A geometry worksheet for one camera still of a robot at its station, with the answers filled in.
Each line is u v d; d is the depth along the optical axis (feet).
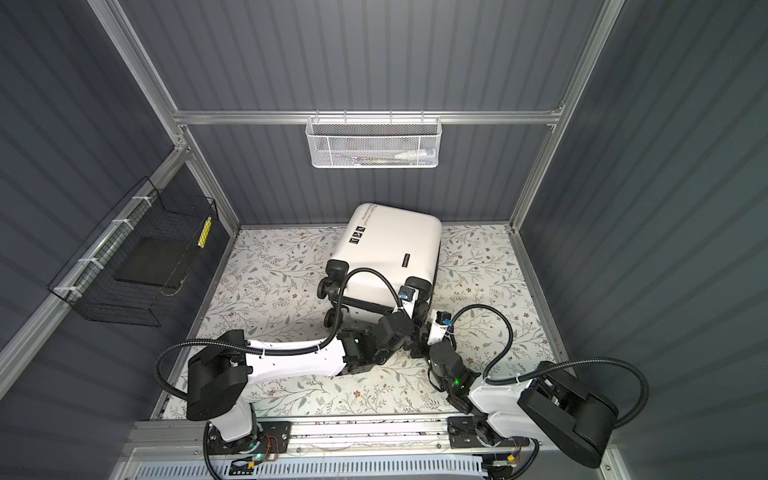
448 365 2.07
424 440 2.42
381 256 2.72
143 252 2.49
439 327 2.42
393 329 1.89
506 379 1.75
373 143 3.87
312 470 2.53
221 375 1.48
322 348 1.74
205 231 2.72
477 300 3.25
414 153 2.97
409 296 2.20
